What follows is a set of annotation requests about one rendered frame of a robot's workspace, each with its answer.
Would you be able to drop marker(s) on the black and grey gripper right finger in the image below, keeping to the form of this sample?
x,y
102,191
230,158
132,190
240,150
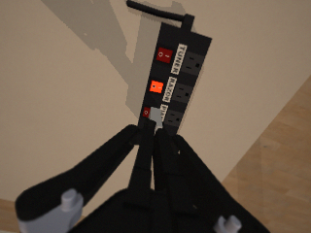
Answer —
x,y
197,185

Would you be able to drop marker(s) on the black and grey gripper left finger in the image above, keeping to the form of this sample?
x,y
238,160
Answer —
x,y
56,205

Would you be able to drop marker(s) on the black power strip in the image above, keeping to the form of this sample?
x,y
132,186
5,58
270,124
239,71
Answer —
x,y
179,56

